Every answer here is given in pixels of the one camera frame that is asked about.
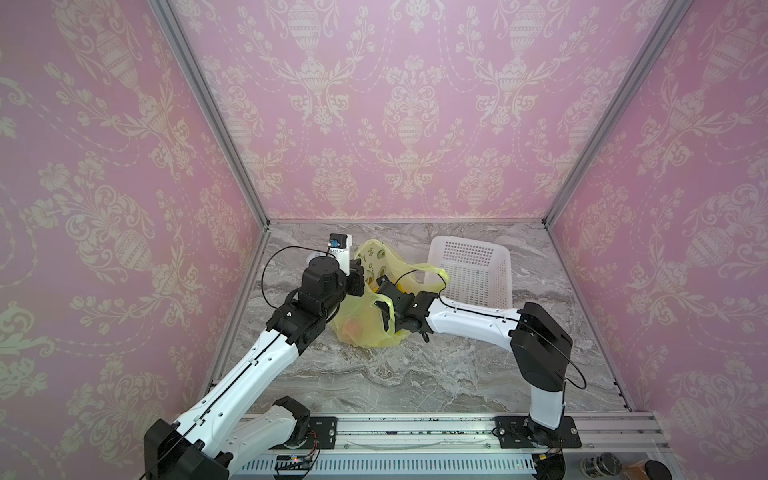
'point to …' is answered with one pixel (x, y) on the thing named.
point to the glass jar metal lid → (601, 465)
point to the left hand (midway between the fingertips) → (363, 262)
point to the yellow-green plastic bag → (363, 322)
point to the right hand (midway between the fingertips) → (396, 311)
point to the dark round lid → (654, 470)
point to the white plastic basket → (479, 274)
